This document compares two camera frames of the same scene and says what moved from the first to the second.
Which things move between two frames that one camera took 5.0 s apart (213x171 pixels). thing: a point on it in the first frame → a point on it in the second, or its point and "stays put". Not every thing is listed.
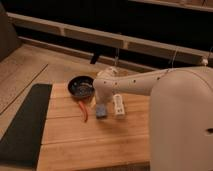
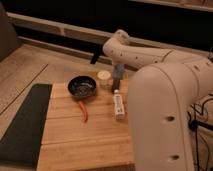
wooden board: [69, 141] stays put
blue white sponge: [101, 111] → [118, 71]
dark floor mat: [23, 139] stays put
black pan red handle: [82, 87] stays put
